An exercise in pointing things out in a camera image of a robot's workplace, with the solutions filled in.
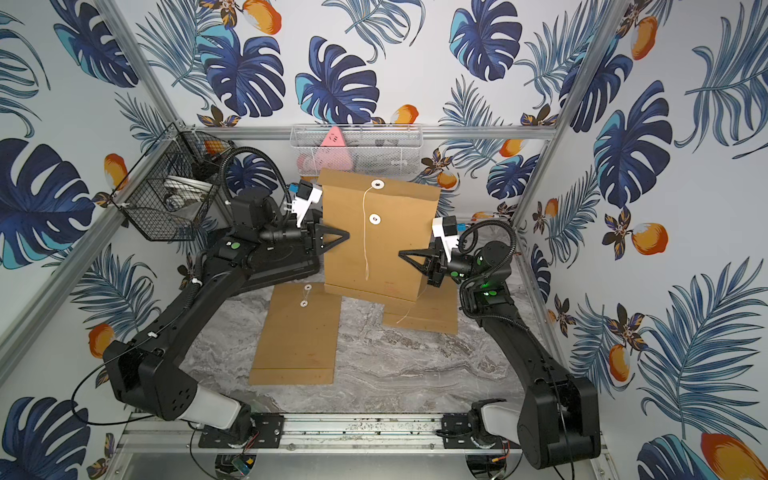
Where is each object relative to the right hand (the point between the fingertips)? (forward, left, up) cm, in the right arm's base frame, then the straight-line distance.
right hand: (401, 251), depth 66 cm
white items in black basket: (+20, +58, 0) cm, 61 cm away
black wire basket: (+41, +68, -1) cm, 79 cm away
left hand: (+4, +13, +4) cm, 14 cm away
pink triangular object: (+39, +20, +1) cm, 44 cm away
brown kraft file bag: (-5, +30, -35) cm, 47 cm away
